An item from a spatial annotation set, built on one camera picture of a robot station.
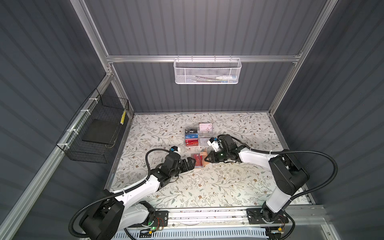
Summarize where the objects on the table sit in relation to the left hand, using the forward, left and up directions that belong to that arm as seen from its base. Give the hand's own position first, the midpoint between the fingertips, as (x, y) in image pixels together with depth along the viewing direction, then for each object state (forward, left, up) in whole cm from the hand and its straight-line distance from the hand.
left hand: (191, 162), depth 84 cm
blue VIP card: (+20, -1, -2) cm, 20 cm away
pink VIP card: (+24, -12, +2) cm, 27 cm away
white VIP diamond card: (+17, -9, -4) cm, 20 cm away
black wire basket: (+25, +49, +22) cm, 59 cm away
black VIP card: (+23, -1, 0) cm, 23 cm away
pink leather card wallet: (+4, -8, +1) cm, 9 cm away
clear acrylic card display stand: (+26, -8, -8) cm, 28 cm away
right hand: (+2, -10, -3) cm, 10 cm away
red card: (+5, -5, -6) cm, 10 cm away
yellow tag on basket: (+20, +37, +17) cm, 46 cm away
